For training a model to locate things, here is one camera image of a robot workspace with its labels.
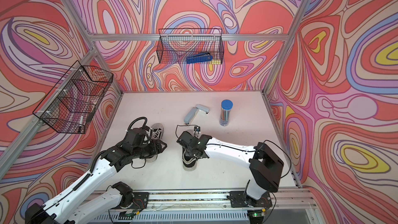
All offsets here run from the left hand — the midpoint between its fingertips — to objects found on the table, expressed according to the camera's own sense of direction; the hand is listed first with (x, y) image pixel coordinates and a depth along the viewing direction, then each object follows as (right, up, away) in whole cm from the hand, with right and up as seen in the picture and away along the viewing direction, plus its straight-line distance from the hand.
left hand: (165, 147), depth 77 cm
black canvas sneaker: (+12, -8, +2) cm, 15 cm away
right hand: (+14, -5, +5) cm, 16 cm away
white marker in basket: (-32, +14, -14) cm, 38 cm away
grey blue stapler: (+13, +17, +28) cm, 35 cm away
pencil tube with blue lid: (+33, +21, +10) cm, 40 cm away
